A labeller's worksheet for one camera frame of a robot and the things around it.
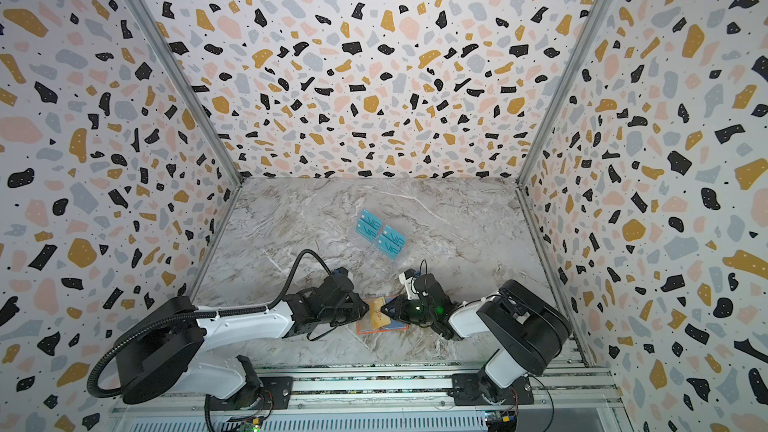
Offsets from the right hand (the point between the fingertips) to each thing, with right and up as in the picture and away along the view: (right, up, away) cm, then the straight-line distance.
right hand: (381, 307), depth 84 cm
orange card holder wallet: (-5, -5, -1) cm, 7 cm away
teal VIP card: (+1, +15, +10) cm, 19 cm away
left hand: (-1, +1, -1) cm, 2 cm away
